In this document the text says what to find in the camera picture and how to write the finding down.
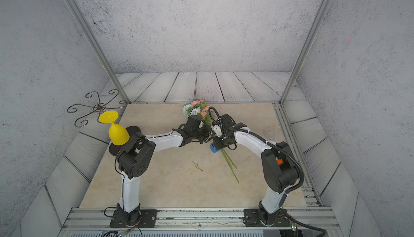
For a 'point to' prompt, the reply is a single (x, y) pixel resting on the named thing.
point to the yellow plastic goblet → (117, 134)
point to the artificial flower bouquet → (199, 107)
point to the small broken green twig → (197, 166)
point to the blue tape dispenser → (213, 147)
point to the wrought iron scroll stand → (97, 109)
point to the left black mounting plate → (139, 218)
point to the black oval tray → (115, 150)
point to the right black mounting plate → (255, 217)
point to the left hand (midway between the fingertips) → (220, 134)
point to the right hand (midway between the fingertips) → (216, 144)
